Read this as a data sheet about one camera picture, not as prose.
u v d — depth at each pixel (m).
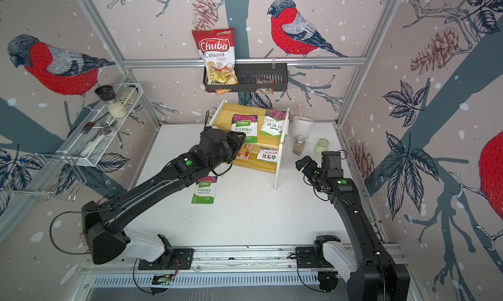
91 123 0.72
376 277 0.37
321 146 1.01
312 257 0.73
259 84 0.91
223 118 0.77
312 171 0.71
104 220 0.40
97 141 0.74
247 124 0.74
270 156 0.86
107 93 0.73
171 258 0.68
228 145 0.53
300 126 1.07
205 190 0.92
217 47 0.81
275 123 0.74
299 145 1.00
